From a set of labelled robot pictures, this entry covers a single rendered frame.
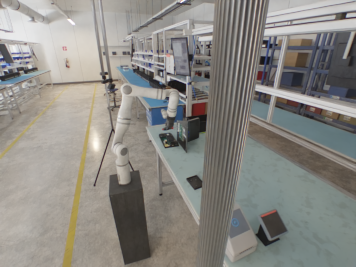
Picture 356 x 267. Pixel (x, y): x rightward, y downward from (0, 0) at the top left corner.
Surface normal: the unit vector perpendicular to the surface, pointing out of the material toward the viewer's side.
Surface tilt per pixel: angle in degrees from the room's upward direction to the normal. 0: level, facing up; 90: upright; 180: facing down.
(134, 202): 90
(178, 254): 0
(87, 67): 90
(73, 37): 90
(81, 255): 0
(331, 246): 0
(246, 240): 41
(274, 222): 32
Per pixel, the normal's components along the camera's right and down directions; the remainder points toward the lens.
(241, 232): 0.20, -0.60
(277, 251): 0.00, -0.91
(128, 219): 0.30, 0.40
